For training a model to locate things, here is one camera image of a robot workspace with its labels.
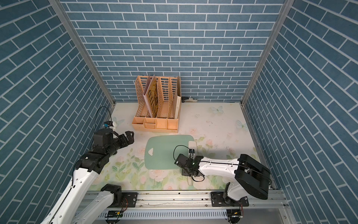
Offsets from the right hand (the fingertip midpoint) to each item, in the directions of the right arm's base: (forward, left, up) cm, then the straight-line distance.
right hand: (186, 172), depth 84 cm
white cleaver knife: (+19, -3, 0) cm, 19 cm away
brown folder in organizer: (+39, +27, +26) cm, 54 cm away
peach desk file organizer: (+49, +19, +2) cm, 53 cm away
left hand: (+10, +32, +22) cm, 40 cm away
